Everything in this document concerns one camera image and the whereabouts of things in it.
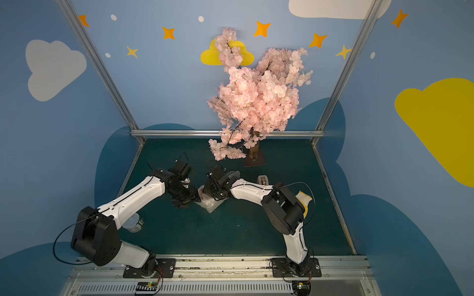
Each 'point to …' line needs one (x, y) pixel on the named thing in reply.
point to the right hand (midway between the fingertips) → (206, 189)
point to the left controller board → (145, 288)
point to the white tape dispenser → (263, 179)
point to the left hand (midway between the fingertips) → (197, 199)
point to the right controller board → (302, 288)
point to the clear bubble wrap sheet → (208, 202)
